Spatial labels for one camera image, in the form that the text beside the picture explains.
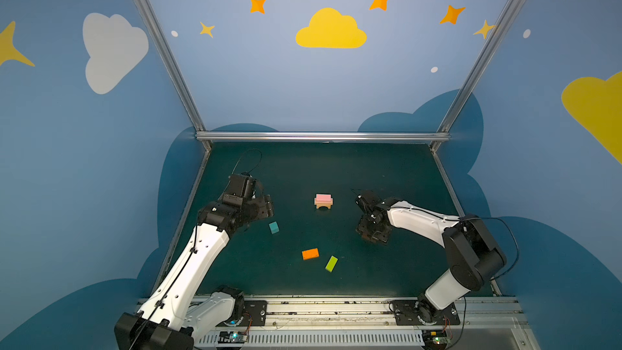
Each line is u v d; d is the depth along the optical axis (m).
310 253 0.86
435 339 0.71
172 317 0.38
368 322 0.74
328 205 0.98
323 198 0.95
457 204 1.07
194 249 0.45
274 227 0.91
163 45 0.84
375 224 0.68
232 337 0.71
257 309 0.75
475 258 0.46
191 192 1.10
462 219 0.50
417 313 0.72
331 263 0.84
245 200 0.58
